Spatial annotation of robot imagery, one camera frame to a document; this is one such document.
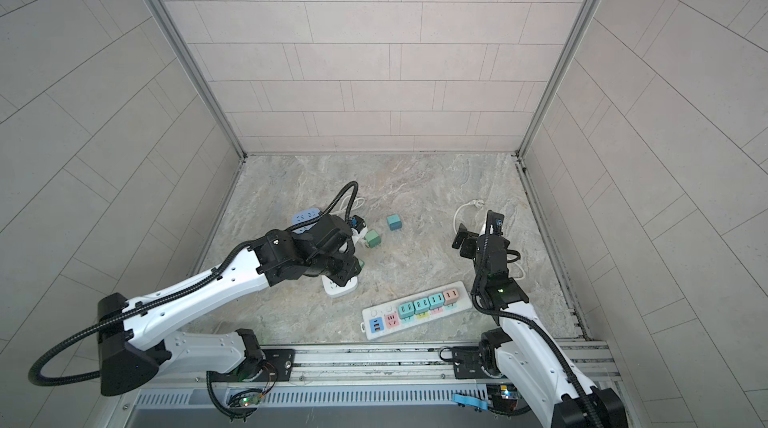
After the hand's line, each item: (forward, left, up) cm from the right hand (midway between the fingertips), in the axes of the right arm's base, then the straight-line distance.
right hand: (472, 227), depth 83 cm
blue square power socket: (+13, +51, -7) cm, 53 cm away
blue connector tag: (-38, +7, -10) cm, 40 cm away
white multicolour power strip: (-20, +21, -6) cm, 30 cm away
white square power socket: (-12, +40, -8) cm, 42 cm away
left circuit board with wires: (-35, +57, -7) cm, 67 cm away
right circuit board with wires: (-38, -1, -13) cm, 40 cm away
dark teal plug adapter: (-19, +16, -5) cm, 25 cm away
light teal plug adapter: (-18, +12, -5) cm, 22 cm away
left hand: (-12, +30, +5) cm, 32 cm away
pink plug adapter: (-17, +9, -5) cm, 20 cm away
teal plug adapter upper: (+10, +22, -9) cm, 26 cm away
